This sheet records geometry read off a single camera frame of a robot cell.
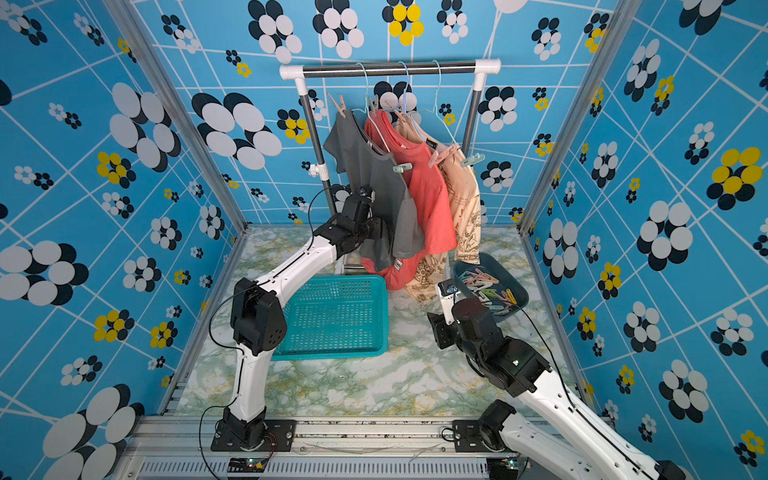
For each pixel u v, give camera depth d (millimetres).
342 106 791
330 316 961
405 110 829
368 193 811
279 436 734
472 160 597
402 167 665
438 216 694
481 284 1012
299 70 621
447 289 601
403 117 806
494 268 1019
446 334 622
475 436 726
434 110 883
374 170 760
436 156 620
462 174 643
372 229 824
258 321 526
